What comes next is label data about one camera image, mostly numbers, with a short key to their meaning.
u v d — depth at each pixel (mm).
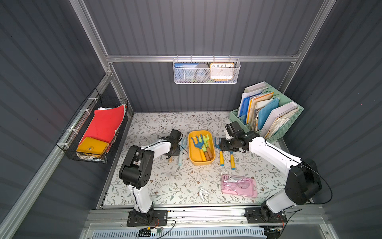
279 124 843
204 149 987
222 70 885
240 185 831
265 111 915
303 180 423
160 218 739
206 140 1022
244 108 1020
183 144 1020
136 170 500
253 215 735
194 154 970
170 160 931
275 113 843
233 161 931
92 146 645
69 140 610
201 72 907
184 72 837
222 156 957
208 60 889
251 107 982
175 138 790
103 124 736
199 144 1000
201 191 806
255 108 929
